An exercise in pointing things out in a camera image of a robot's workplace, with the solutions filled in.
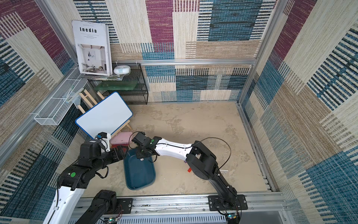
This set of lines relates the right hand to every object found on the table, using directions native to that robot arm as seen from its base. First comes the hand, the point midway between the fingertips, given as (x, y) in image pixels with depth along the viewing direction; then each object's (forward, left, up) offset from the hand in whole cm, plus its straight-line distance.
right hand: (138, 153), depth 85 cm
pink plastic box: (+13, +15, -5) cm, 21 cm away
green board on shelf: (+41, +17, +19) cm, 49 cm away
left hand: (-4, +3, +14) cm, 15 cm away
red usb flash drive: (-8, -31, -7) cm, 32 cm away
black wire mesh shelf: (+52, +9, 0) cm, 53 cm away
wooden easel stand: (+20, +26, +21) cm, 39 cm away
